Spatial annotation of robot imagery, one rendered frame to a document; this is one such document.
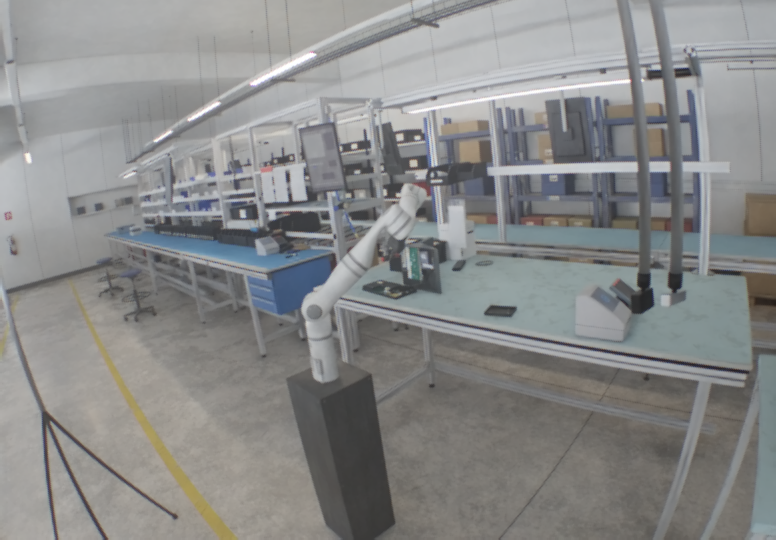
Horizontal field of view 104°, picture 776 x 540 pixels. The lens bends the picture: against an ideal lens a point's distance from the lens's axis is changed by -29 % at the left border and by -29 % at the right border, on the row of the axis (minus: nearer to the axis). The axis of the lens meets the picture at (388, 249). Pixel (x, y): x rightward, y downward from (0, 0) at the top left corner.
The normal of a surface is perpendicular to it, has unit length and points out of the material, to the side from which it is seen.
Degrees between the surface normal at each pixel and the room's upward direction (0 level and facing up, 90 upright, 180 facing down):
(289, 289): 90
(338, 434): 90
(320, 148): 101
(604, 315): 90
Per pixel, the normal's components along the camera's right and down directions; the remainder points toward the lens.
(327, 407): 0.68, 0.07
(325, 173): -0.29, 0.41
